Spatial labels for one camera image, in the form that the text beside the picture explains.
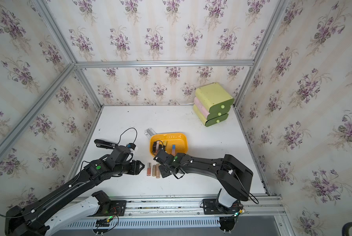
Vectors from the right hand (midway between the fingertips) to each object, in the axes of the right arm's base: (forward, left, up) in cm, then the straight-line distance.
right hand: (165, 171), depth 82 cm
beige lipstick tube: (+1, +7, -3) cm, 8 cm away
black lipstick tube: (+17, +9, -3) cm, 19 cm away
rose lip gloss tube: (+2, +10, -2) cm, 10 cm away
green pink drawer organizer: (+37, -28, +18) cm, 50 cm away
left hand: (-1, +11, +8) cm, 14 cm away
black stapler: (+17, +41, 0) cm, 44 cm away
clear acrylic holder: (+27, +13, -2) cm, 31 cm away
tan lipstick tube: (+1, +5, -2) cm, 5 cm away
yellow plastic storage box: (+23, -8, -3) cm, 25 cm away
